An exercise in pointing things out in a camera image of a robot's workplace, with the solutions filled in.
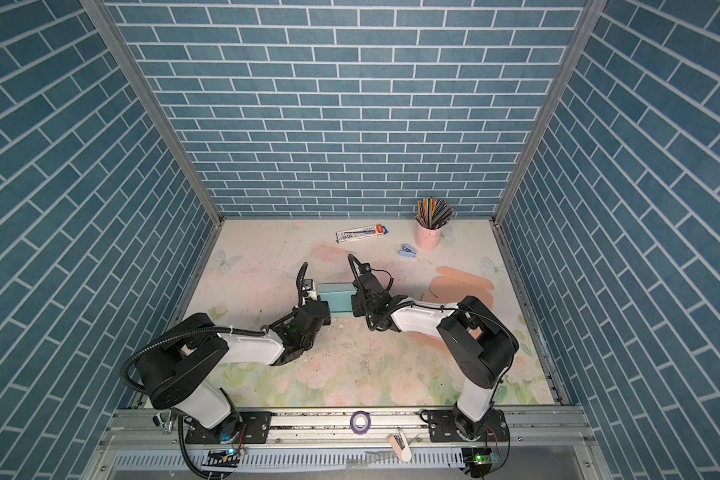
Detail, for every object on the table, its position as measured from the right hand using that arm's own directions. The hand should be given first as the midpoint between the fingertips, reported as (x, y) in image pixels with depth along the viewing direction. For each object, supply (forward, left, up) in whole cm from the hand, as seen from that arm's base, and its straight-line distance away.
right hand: (354, 296), depth 93 cm
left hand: (-2, +9, 0) cm, 9 cm away
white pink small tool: (-38, -16, -3) cm, 41 cm away
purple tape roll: (-35, -6, -4) cm, 36 cm away
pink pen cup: (+25, -24, 0) cm, 35 cm away
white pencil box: (+30, +1, -4) cm, 30 cm away
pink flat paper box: (+10, -33, -7) cm, 35 cm away
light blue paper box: (-5, +3, +8) cm, 10 cm away
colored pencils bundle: (+32, -25, +7) cm, 42 cm away
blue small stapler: (+24, -17, -5) cm, 29 cm away
